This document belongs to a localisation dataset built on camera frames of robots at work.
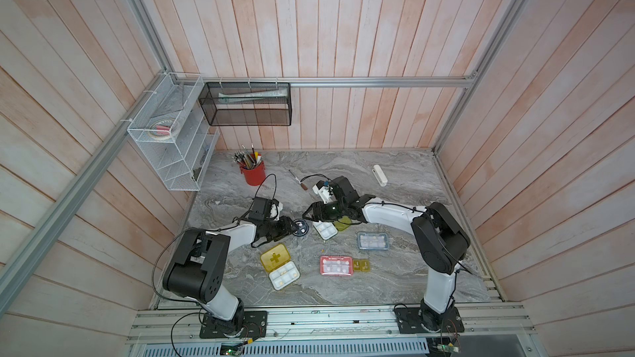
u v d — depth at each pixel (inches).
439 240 19.6
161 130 28.7
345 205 28.8
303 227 37.0
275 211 31.7
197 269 17.8
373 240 35.4
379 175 42.2
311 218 32.2
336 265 33.3
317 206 31.5
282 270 32.9
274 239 33.8
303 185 42.2
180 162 30.6
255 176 41.0
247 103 41.0
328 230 36.5
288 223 33.6
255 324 28.8
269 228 31.2
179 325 26.5
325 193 33.6
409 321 28.8
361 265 32.9
